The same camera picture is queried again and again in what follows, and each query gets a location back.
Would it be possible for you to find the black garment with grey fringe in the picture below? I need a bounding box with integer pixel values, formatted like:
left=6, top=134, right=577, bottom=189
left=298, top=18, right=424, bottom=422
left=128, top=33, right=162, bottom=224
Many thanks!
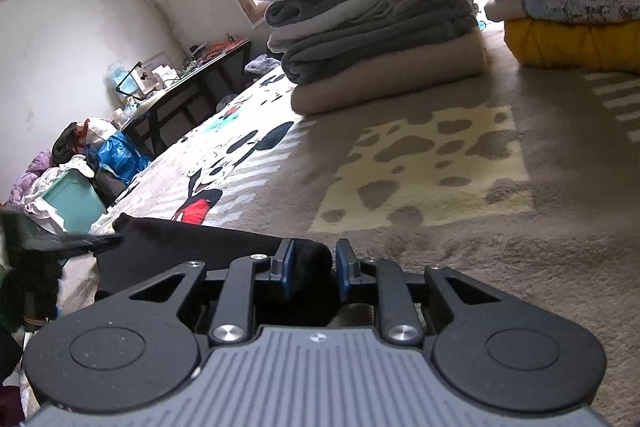
left=94, top=213, right=341, bottom=327

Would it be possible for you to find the teal storage box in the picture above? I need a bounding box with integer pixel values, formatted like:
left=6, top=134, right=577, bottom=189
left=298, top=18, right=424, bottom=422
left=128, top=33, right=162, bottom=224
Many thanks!
left=43, top=169, right=106, bottom=233

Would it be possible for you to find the blue plastic bag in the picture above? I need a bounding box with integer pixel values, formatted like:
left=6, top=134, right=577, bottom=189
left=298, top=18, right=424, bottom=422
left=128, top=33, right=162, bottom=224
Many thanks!
left=96, top=131, right=152, bottom=185

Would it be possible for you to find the Mickey Mouse plush blanket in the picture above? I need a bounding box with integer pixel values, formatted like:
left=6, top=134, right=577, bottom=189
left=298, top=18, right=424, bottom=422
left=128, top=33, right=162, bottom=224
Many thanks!
left=54, top=20, right=640, bottom=423

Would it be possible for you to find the dark desk with clutter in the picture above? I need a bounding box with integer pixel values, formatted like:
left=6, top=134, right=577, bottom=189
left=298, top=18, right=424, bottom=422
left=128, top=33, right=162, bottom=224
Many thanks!
left=120, top=38, right=252, bottom=157

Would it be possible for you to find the grey crumpled cloth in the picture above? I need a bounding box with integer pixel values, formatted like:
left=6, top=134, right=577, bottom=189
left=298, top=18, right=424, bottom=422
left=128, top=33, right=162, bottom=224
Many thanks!
left=244, top=54, right=281, bottom=76

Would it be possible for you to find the charcoal grey folded garment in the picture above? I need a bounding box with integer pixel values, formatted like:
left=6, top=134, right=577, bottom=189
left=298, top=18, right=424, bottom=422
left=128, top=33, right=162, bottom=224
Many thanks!
left=281, top=0, right=477, bottom=84

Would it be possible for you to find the beige folded garment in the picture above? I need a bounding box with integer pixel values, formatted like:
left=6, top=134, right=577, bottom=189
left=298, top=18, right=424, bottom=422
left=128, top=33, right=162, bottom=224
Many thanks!
left=291, top=29, right=487, bottom=116

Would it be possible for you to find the light grey folded garment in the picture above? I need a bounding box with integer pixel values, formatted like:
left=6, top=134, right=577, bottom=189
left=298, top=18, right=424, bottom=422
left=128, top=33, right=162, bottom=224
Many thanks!
left=267, top=0, right=467, bottom=54

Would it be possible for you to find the yellow folded garment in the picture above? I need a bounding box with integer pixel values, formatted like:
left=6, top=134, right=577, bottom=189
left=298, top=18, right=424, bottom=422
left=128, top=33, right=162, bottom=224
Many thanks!
left=504, top=18, right=639, bottom=74

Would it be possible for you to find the white blue patterned folded garment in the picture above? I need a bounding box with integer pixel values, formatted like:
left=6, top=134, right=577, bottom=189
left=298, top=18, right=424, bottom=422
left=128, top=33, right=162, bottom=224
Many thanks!
left=485, top=0, right=639, bottom=25

